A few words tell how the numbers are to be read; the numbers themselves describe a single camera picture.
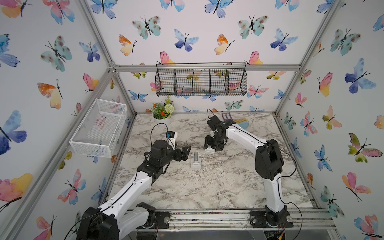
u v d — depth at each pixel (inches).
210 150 34.8
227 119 46.5
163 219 29.1
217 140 30.8
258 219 29.1
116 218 16.2
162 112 39.6
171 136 27.4
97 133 33.9
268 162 21.0
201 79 38.7
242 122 45.1
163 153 24.9
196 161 36.1
